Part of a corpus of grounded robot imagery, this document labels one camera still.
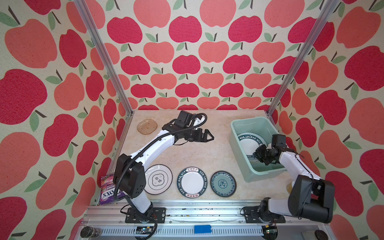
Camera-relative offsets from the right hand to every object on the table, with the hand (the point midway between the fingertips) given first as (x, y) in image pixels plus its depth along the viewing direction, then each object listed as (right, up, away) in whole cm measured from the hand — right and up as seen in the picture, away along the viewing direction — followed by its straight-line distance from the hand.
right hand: (255, 156), depth 89 cm
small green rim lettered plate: (-1, +7, +7) cm, 10 cm away
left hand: (-30, +10, -11) cm, 33 cm away
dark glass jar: (-83, -26, -28) cm, 91 cm away
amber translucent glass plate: (-73, +18, +22) cm, 78 cm away
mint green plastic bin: (+7, +18, +2) cm, 19 cm away
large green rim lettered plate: (-39, -14, -5) cm, 41 cm away
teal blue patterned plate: (-21, -15, -5) cm, 26 cm away
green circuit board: (-62, -33, -17) cm, 72 cm away
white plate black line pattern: (-58, -13, -3) cm, 60 cm away
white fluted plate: (-2, -2, -1) cm, 3 cm away
